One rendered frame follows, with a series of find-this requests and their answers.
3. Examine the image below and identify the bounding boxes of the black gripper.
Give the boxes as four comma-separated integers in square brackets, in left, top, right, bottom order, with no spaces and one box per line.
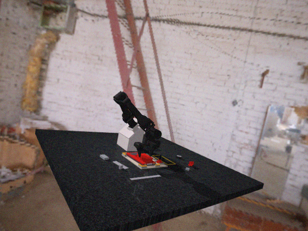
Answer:
[134,134,159,158]

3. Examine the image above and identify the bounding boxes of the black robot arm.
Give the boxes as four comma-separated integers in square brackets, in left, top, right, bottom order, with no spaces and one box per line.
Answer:
[113,91,162,149]

